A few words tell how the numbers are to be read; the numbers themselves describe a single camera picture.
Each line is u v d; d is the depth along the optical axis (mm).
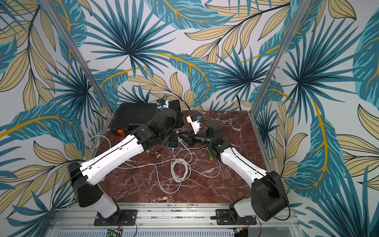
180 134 713
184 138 728
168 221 733
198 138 679
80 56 858
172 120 542
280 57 858
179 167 907
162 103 604
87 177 411
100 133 1061
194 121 675
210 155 934
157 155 924
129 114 1078
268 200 420
